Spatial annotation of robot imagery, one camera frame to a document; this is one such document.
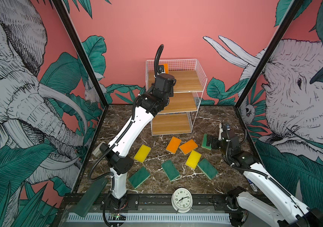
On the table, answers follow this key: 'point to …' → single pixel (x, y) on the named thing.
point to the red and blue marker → (253, 186)
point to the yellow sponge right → (193, 159)
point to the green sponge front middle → (170, 170)
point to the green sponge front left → (139, 177)
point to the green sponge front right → (209, 170)
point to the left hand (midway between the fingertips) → (164, 80)
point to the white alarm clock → (182, 200)
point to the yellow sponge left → (142, 153)
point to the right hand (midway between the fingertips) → (213, 133)
